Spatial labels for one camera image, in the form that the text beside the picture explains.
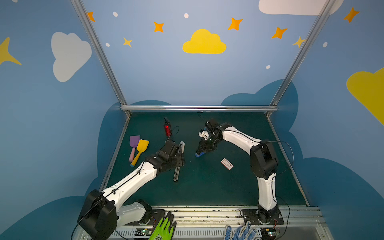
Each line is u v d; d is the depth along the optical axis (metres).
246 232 0.69
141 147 1.01
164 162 0.58
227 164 0.93
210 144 0.82
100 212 0.39
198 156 0.97
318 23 0.75
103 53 0.86
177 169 0.89
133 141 1.02
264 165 0.54
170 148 0.63
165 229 0.70
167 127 0.99
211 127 0.78
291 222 0.73
